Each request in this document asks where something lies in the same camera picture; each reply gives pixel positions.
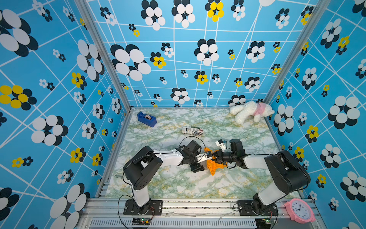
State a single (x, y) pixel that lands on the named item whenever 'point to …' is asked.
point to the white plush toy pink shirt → (257, 110)
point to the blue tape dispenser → (147, 119)
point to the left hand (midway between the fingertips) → (204, 162)
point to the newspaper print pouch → (192, 130)
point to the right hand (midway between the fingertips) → (210, 158)
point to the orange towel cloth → (212, 165)
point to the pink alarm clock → (300, 211)
